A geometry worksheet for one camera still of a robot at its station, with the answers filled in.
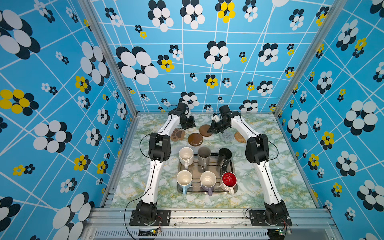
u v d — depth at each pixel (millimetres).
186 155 945
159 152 674
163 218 733
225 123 868
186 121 937
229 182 849
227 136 1052
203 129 1075
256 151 654
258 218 734
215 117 994
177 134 1058
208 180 853
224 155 929
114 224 738
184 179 852
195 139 1073
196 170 966
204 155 927
